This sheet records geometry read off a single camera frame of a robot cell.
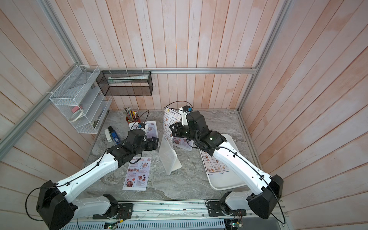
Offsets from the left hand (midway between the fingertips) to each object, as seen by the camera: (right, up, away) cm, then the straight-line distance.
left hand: (152, 141), depth 81 cm
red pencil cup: (-20, +13, +17) cm, 29 cm away
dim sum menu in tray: (+36, -15, +5) cm, 39 cm away
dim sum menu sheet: (+11, +13, -11) cm, 21 cm away
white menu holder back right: (+17, -2, +13) cm, 22 cm away
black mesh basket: (-25, +40, +22) cm, 52 cm away
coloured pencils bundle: (-19, +16, +20) cm, 32 cm away
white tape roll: (-44, +15, 0) cm, 47 cm away
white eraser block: (-36, +2, +20) cm, 41 cm away
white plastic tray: (+45, -25, +6) cm, 52 cm away
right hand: (+10, +9, -12) cm, 18 cm away
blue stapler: (-32, +2, +20) cm, 38 cm away
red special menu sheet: (-10, -21, +5) cm, 24 cm away
